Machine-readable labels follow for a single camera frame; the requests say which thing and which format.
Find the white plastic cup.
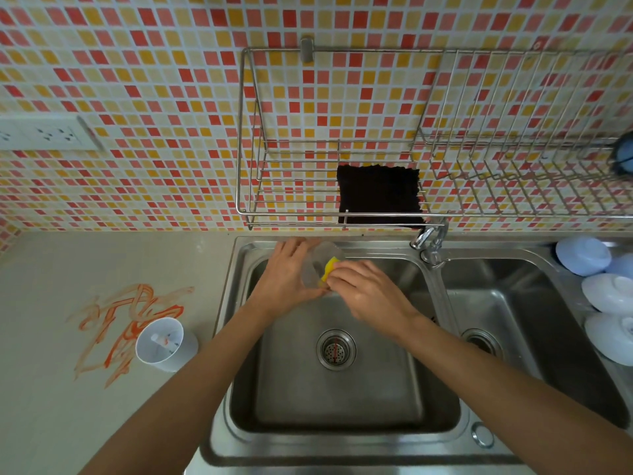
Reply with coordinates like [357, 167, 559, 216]
[135, 317, 200, 373]

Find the chrome faucet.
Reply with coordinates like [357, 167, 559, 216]
[409, 217, 450, 270]

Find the person's right forearm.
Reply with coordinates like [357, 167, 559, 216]
[400, 313, 633, 475]

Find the white bowl with label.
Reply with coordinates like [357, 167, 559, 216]
[584, 312, 633, 367]

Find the metal sink drain strainer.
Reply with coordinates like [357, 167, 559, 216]
[460, 327, 504, 360]
[316, 329, 358, 371]

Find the orange sauce smear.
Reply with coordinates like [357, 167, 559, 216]
[67, 284, 195, 389]

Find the clear plastic cup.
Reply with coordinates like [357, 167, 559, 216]
[300, 240, 347, 290]

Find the pale blue bowl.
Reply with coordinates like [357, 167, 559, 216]
[605, 253, 633, 280]
[555, 236, 613, 278]

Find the person's right hand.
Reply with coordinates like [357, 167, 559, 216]
[326, 260, 421, 342]

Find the metal wire dish rack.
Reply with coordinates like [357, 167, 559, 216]
[235, 36, 633, 231]

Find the round sink hole cap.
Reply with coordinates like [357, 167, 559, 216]
[470, 422, 495, 450]

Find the stainless steel double sink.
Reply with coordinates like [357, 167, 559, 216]
[185, 236, 633, 475]

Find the beige countertop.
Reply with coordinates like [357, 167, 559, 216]
[0, 231, 238, 475]

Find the black cloth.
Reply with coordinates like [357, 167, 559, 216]
[337, 164, 426, 228]

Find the person's left forearm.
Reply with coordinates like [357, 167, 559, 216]
[78, 303, 270, 475]

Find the blue dish brush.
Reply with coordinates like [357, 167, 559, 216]
[609, 131, 633, 176]

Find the person's left hand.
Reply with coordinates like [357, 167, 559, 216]
[247, 237, 330, 322]

